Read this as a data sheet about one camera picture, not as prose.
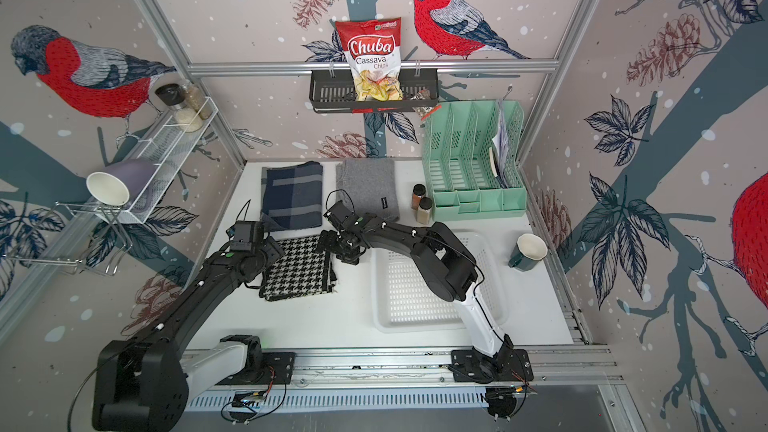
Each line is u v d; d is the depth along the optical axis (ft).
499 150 3.03
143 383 1.29
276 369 2.40
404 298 2.81
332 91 3.12
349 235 2.25
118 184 2.01
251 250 2.18
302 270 2.83
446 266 1.75
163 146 2.66
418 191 3.23
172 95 2.55
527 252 2.88
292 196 3.52
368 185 3.54
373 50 2.67
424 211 3.15
